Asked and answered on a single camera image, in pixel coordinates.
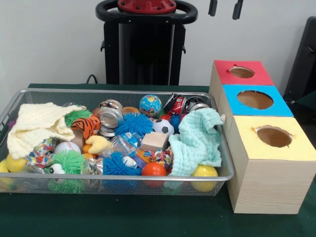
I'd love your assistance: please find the wooden cube block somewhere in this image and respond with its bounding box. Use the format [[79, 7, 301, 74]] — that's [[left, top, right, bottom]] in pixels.
[[140, 131, 169, 152]]

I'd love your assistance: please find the mint green cloth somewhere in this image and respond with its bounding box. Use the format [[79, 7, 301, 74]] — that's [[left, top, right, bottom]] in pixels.
[[167, 108, 224, 177]]

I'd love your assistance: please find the green spiky ball with eyes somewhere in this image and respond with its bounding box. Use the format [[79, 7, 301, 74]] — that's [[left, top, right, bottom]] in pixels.
[[44, 151, 87, 175]]

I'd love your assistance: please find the blue spiky rubber ball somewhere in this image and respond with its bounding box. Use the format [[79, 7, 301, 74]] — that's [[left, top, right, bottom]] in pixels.
[[115, 113, 154, 138]]

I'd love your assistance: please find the dark green side table cloth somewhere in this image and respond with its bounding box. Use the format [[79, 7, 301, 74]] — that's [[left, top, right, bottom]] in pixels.
[[293, 90, 316, 119]]

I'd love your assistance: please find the shallow silver mesh bin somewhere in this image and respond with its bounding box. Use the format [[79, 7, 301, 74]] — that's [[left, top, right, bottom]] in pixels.
[[0, 88, 235, 197]]

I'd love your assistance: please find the orange tiger plush toy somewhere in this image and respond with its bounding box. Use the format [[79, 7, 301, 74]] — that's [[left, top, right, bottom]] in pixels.
[[71, 115, 102, 139]]

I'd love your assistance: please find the small soccer ball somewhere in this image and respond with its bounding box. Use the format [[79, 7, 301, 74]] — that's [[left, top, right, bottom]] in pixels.
[[152, 119, 175, 136]]

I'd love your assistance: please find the cream knitted cloth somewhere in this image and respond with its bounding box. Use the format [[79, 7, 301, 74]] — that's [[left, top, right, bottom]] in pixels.
[[6, 102, 84, 160]]

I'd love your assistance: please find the white baseball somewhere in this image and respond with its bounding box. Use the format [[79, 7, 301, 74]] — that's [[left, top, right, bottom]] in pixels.
[[53, 141, 82, 156]]

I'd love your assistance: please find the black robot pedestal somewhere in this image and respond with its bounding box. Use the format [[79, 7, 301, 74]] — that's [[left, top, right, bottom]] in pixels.
[[95, 0, 198, 86]]

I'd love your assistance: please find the black flat panel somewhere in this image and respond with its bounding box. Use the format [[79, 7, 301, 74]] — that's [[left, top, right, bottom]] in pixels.
[[283, 16, 316, 104]]

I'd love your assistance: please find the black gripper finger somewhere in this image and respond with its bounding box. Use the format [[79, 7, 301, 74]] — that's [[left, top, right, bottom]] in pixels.
[[208, 0, 218, 17], [232, 0, 244, 20]]

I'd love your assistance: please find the blue globe ball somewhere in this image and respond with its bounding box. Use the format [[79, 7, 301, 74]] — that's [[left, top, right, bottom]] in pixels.
[[138, 94, 162, 118]]

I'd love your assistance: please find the dark green tablecloth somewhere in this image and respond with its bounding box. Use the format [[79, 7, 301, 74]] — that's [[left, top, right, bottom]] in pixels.
[[0, 83, 316, 237]]

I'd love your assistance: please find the orange smooth ball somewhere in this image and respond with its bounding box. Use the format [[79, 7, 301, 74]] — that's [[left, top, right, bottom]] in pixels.
[[141, 162, 167, 177]]

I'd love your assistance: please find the wooden box with three holes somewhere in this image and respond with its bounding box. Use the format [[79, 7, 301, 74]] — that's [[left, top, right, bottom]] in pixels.
[[208, 60, 316, 214]]

